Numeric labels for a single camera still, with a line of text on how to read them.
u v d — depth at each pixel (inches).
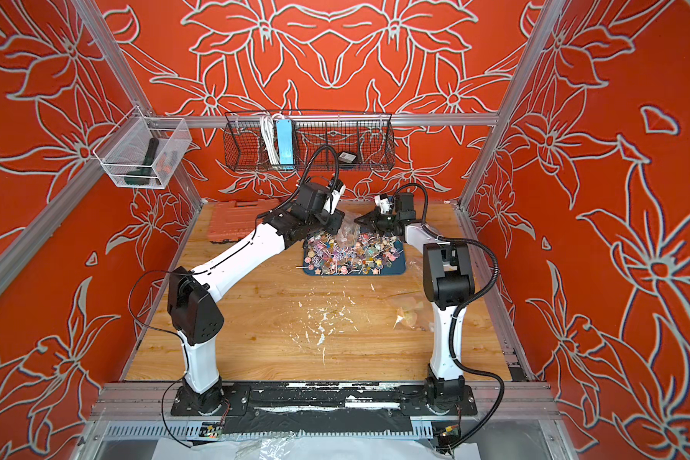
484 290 20.4
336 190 28.1
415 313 33.8
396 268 38.6
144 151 35.9
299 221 23.8
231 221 43.3
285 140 35.1
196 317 18.5
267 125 34.5
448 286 22.4
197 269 19.7
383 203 37.3
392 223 34.4
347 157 38.5
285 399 29.2
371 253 39.5
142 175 31.2
